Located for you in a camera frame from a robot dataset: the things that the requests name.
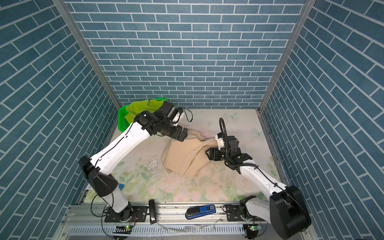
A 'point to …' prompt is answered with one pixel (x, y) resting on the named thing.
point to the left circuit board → (124, 229)
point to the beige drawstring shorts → (188, 158)
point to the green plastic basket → (122, 122)
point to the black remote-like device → (152, 216)
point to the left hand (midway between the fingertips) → (181, 132)
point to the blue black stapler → (196, 211)
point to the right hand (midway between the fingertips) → (209, 149)
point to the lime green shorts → (134, 109)
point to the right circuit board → (252, 230)
